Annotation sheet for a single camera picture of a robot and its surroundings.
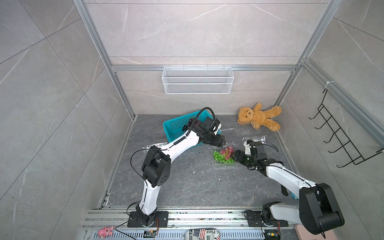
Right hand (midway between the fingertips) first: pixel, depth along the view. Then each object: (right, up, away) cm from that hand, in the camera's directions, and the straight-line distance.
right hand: (236, 156), depth 89 cm
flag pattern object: (-22, -32, -22) cm, 44 cm away
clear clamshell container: (-11, +4, +1) cm, 11 cm away
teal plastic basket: (-41, +17, +18) cm, 48 cm away
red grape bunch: (-5, +2, +1) cm, 6 cm away
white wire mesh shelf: (-25, +50, +12) cm, 57 cm away
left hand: (-9, +10, -3) cm, 14 cm away
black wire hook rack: (+42, +12, -24) cm, 49 cm away
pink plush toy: (-68, -32, -21) cm, 77 cm away
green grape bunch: (-9, -1, +1) cm, 10 cm away
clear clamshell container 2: (+17, +10, +3) cm, 20 cm away
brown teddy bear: (+22, +25, +21) cm, 39 cm away
